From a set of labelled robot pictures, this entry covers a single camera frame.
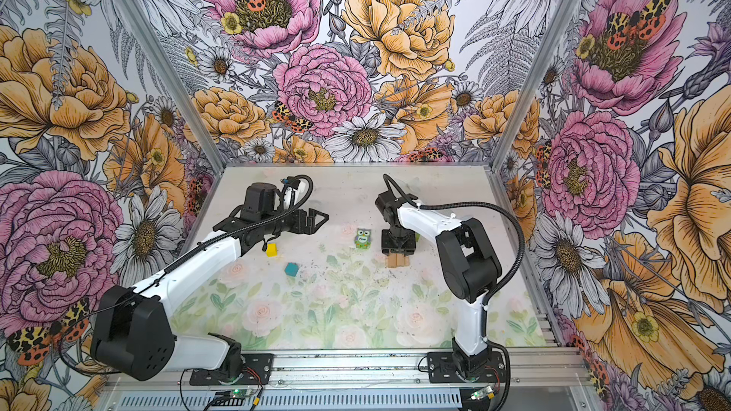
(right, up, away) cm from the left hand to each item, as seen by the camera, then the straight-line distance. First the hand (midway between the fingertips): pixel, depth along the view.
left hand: (315, 223), depth 84 cm
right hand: (+24, -12, +7) cm, 28 cm away
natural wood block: (+23, -13, +8) cm, 27 cm away
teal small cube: (-10, -16, +10) cm, 21 cm away
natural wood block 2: (+26, -13, +9) cm, 30 cm away
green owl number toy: (+13, -7, +15) cm, 21 cm away
